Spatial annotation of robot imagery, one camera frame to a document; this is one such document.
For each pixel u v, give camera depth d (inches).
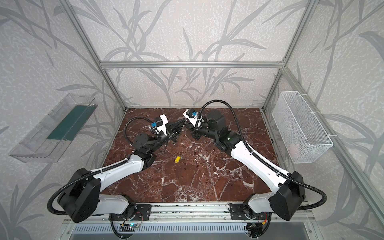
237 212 29.1
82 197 16.4
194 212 29.6
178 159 36.7
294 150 28.4
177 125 25.6
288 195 15.2
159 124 22.8
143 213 28.6
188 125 24.8
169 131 24.6
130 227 27.8
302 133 24.4
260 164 17.7
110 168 19.4
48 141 25.2
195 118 23.1
